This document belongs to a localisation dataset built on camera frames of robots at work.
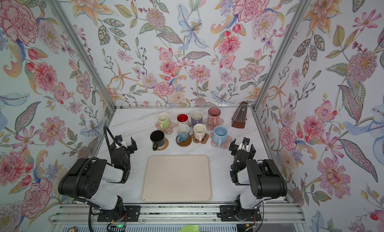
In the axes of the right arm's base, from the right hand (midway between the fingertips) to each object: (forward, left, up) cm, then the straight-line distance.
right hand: (243, 142), depth 90 cm
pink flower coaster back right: (+17, +19, -9) cm, 26 cm away
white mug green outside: (+15, +51, 0) cm, 53 cm away
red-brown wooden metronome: (+21, -1, -1) cm, 21 cm away
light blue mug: (+7, +13, -3) cm, 15 cm away
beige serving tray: (-20, +37, -9) cm, 43 cm away
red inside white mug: (+20, +39, -3) cm, 44 cm away
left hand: (-2, +71, +2) cm, 71 cm away
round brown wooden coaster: (+2, +36, -7) cm, 37 cm away
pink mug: (+21, +17, +1) cm, 27 cm away
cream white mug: (+10, +27, -3) cm, 28 cm away
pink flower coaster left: (+18, +46, -9) cm, 50 cm away
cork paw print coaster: (+3, +24, -6) cm, 25 cm away
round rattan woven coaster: (0, +49, -8) cm, 49 cm away
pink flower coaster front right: (+3, +10, -9) cm, 14 cm away
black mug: (+1, +52, 0) cm, 52 cm away
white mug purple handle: (+21, +29, -2) cm, 36 cm away
